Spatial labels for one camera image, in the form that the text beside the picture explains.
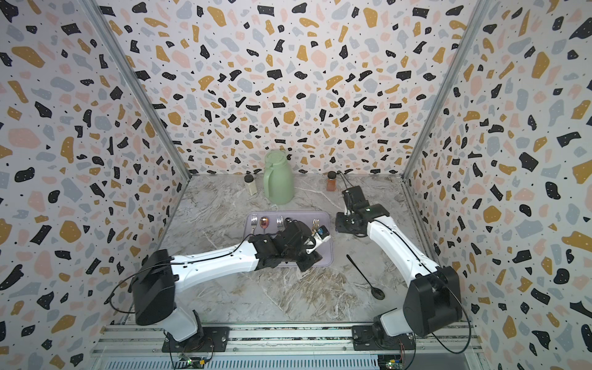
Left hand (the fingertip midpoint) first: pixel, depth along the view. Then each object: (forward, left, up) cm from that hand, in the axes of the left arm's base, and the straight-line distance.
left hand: (320, 251), depth 78 cm
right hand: (+11, -8, 0) cm, 14 cm away
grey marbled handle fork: (+22, +28, -14) cm, 39 cm away
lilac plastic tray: (+26, +5, -18) cm, 32 cm away
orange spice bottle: (+42, -8, -11) cm, 44 cm away
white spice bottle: (+39, +31, -7) cm, 50 cm away
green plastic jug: (+32, +16, +3) cm, 36 cm away
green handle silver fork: (+21, +17, -14) cm, 31 cm away
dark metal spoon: (+23, +13, -13) cm, 30 cm away
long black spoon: (-10, -20, -14) cm, 27 cm away
